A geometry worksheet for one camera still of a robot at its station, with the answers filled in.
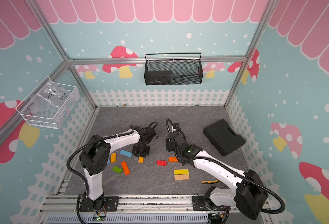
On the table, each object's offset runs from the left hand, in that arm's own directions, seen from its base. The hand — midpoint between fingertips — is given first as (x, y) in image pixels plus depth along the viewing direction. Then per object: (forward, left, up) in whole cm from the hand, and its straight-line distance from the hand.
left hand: (142, 158), depth 89 cm
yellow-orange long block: (-1, +1, -1) cm, 1 cm away
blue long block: (+3, +11, 0) cm, 11 cm away
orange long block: (-6, +10, -2) cm, 12 cm away
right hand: (+6, -18, +14) cm, 24 cm away
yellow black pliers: (-13, -42, -1) cm, 44 cm away
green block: (-7, +14, -1) cm, 16 cm away
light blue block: (-16, +6, +32) cm, 36 cm away
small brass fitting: (+52, +24, -3) cm, 57 cm away
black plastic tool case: (+15, -55, +3) cm, 57 cm away
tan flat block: (-11, -25, -2) cm, 27 cm away
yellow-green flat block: (-8, -25, -2) cm, 26 cm away
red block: (-2, -12, -1) cm, 13 cm away
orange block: (0, -20, -1) cm, 20 cm away
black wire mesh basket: (+50, -19, +34) cm, 63 cm away
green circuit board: (-32, +19, -4) cm, 37 cm away
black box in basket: (+41, -10, +33) cm, 53 cm away
